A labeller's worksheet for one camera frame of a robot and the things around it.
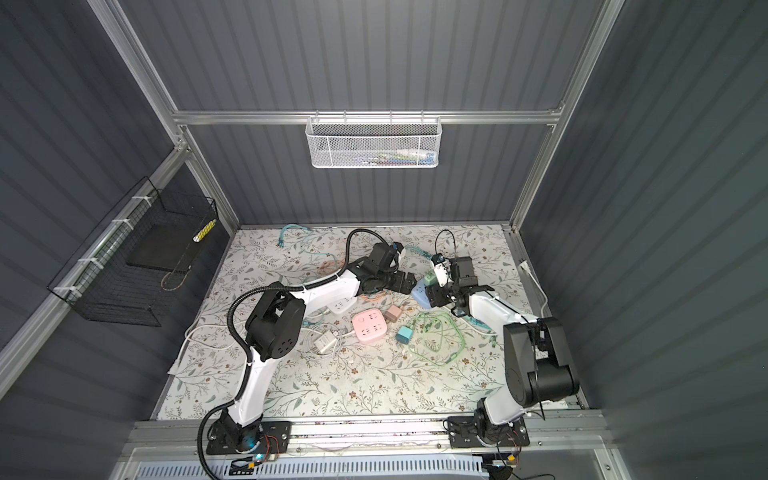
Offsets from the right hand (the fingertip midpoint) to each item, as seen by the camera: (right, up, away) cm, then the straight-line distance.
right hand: (443, 288), depth 94 cm
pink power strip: (-23, -11, -3) cm, 26 cm away
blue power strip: (-8, -2, +2) cm, 8 cm away
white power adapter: (-36, -15, -7) cm, 40 cm away
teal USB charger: (-13, -14, -5) cm, 20 cm away
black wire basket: (-81, +7, -23) cm, 85 cm away
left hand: (-12, +3, +3) cm, 12 cm away
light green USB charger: (-4, +3, +2) cm, 5 cm away
